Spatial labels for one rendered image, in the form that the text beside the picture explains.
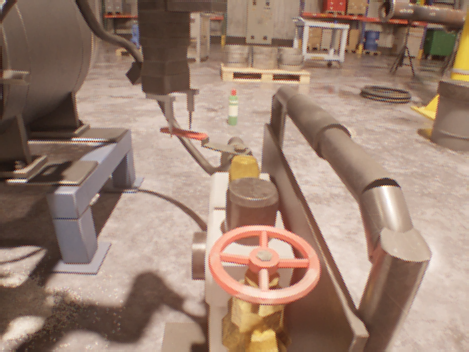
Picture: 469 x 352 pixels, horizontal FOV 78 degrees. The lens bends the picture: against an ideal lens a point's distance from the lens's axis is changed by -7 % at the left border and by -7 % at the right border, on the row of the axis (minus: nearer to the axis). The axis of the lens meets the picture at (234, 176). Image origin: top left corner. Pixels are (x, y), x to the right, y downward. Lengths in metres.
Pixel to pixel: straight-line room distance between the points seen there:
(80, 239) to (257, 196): 0.74
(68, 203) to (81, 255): 0.17
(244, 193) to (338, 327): 0.13
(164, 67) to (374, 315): 0.39
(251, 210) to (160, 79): 0.27
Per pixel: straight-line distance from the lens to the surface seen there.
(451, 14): 7.87
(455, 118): 2.42
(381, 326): 0.19
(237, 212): 0.27
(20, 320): 0.92
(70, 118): 1.29
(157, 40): 0.46
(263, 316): 0.22
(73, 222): 0.92
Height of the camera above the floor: 0.64
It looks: 26 degrees down
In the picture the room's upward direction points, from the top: 3 degrees clockwise
